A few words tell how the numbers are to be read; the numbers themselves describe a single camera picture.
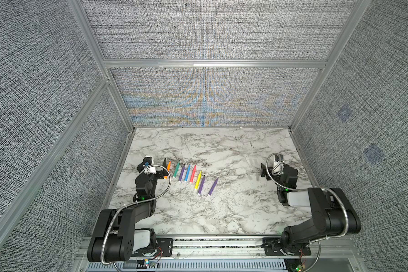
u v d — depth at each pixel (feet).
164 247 2.41
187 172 3.19
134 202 1.89
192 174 3.15
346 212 1.39
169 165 3.29
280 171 2.60
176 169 3.23
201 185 3.03
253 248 2.45
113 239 1.40
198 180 3.09
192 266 2.30
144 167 2.27
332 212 1.47
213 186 3.03
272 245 2.40
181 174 3.18
